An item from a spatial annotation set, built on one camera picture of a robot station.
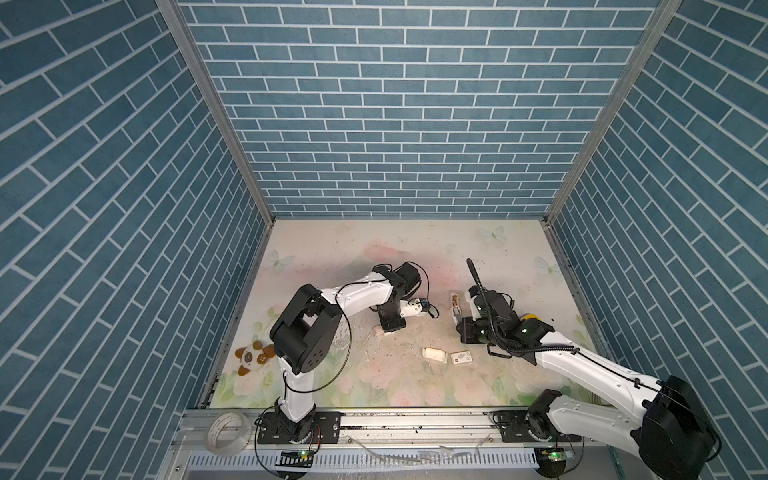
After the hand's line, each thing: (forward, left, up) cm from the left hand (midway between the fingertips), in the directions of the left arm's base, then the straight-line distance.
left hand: (391, 326), depth 91 cm
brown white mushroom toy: (-9, +40, +2) cm, 41 cm away
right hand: (-4, -17, +8) cm, 19 cm away
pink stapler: (+5, -21, +1) cm, 21 cm away
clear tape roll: (-25, +43, +2) cm, 50 cm away
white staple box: (-10, -20, +1) cm, 23 cm away
